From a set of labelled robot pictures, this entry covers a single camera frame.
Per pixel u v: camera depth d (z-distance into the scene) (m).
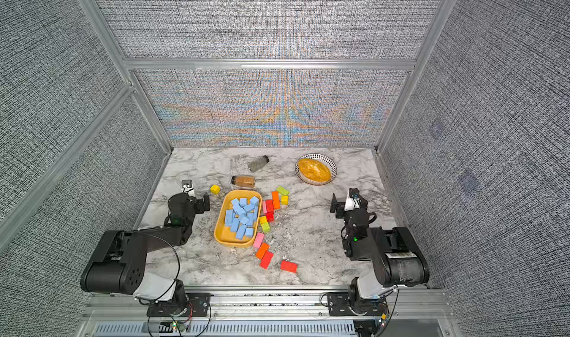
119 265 0.45
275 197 1.00
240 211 0.93
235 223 0.90
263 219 0.91
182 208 0.70
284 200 0.98
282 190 1.03
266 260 0.83
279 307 0.75
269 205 0.98
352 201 0.76
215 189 1.02
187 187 0.80
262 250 0.86
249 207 0.94
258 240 0.85
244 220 0.90
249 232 0.87
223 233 0.90
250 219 0.92
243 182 1.03
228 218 0.92
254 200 0.95
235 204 0.95
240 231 0.89
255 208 0.94
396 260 0.45
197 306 0.73
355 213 0.79
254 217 0.92
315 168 1.03
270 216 0.93
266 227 0.90
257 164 1.10
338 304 0.74
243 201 0.96
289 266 0.82
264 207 0.94
